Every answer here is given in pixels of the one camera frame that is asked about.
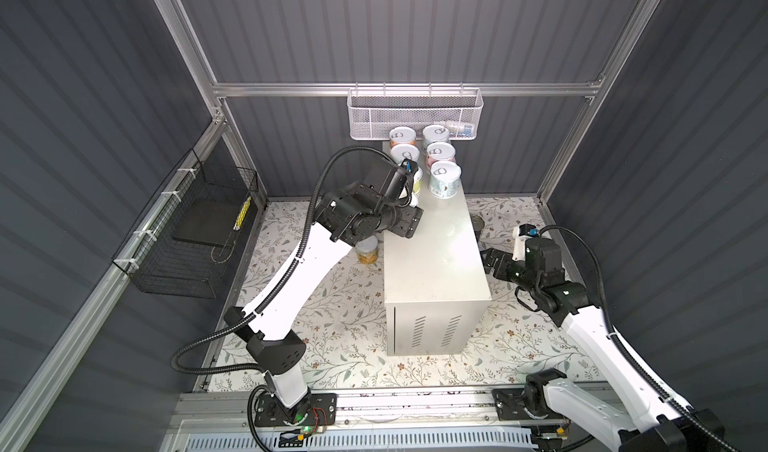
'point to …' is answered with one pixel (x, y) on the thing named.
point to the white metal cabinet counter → (437, 292)
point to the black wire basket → (185, 242)
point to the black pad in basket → (209, 221)
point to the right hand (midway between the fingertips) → (498, 258)
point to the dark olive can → (478, 224)
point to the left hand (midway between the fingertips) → (405, 209)
